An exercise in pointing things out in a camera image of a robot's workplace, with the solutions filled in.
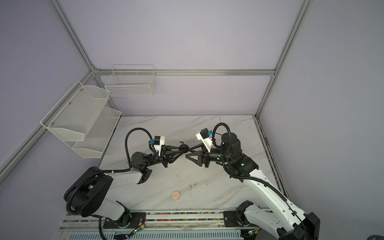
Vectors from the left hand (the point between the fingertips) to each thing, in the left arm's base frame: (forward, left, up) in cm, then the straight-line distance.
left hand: (183, 151), depth 69 cm
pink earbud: (-8, -3, -26) cm, 27 cm away
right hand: (-4, -3, +5) cm, 7 cm away
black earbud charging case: (0, -1, +3) cm, 3 cm away
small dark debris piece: (+24, +4, -26) cm, 35 cm away
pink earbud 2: (-6, -6, -26) cm, 28 cm away
